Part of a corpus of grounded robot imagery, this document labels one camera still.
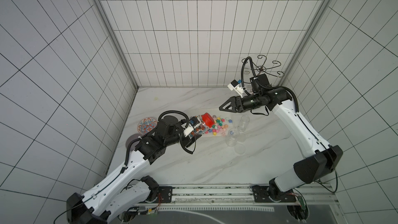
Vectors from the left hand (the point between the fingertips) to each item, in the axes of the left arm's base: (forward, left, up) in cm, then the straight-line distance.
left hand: (192, 130), depth 73 cm
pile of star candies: (+13, -15, -19) cm, 27 cm away
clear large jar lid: (-1, -27, -20) cm, 34 cm away
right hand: (+8, -15, +10) cm, 20 cm away
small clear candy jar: (+12, -30, -13) cm, 35 cm away
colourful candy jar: (+7, -23, -20) cm, 31 cm away
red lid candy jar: (-1, -5, +4) cm, 7 cm away
